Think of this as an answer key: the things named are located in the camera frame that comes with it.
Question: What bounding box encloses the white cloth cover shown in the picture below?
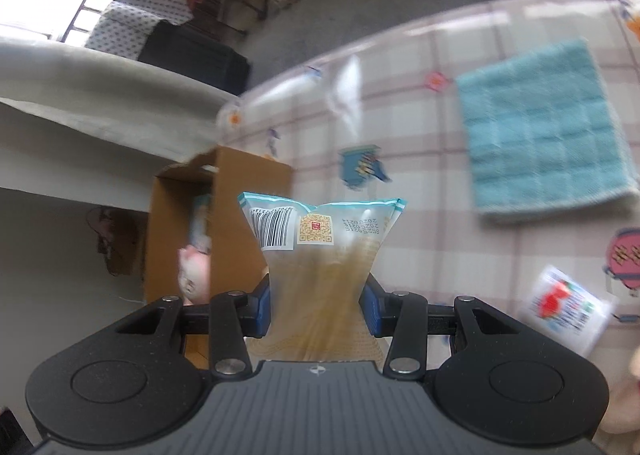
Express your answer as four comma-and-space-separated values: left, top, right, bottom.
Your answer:
0, 34, 242, 167

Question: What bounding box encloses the pink plush toy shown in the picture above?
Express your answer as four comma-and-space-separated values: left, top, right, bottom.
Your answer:
176, 244, 212, 307

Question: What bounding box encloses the white polka dot cloth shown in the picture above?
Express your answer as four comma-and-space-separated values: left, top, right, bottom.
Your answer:
84, 0, 194, 62

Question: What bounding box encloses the brown cardboard box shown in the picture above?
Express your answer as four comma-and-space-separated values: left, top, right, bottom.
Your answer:
144, 145, 294, 372

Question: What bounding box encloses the checked tablecloth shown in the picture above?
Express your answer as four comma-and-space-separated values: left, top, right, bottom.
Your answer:
215, 0, 640, 386

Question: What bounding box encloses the black storage bin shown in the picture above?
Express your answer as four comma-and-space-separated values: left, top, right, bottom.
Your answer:
136, 19, 252, 97

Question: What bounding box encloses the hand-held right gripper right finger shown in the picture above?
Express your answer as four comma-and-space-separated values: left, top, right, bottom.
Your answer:
359, 280, 521, 380

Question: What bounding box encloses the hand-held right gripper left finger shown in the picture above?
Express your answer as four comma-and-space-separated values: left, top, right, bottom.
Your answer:
115, 277, 273, 380

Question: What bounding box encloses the tan snack bag teal edge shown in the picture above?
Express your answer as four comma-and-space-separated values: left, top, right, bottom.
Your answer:
236, 192, 409, 364

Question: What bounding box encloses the black-haired plush doll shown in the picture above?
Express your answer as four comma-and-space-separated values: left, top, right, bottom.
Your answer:
596, 344, 640, 437

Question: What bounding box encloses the brown hanging object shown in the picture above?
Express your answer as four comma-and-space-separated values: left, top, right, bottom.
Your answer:
84, 204, 152, 277

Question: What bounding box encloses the white printed packet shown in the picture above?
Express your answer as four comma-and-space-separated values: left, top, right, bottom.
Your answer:
519, 264, 619, 357

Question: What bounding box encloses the teal folded towel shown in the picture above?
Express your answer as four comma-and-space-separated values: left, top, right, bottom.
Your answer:
454, 36, 640, 227

